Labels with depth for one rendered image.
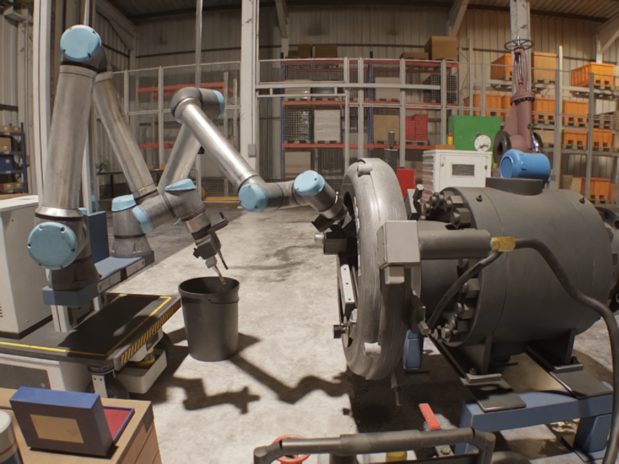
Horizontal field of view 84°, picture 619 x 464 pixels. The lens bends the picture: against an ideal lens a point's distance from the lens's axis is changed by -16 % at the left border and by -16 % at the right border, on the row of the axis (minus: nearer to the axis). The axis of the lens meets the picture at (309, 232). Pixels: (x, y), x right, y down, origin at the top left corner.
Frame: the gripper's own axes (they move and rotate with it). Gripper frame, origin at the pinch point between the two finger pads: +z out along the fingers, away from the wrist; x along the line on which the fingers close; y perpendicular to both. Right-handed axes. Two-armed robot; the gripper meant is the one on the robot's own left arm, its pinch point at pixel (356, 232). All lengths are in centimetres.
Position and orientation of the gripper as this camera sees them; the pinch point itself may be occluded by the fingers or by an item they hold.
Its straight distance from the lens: 152.1
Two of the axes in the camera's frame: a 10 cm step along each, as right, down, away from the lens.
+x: -4.1, -5.3, 7.5
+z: 5.6, 5.0, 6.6
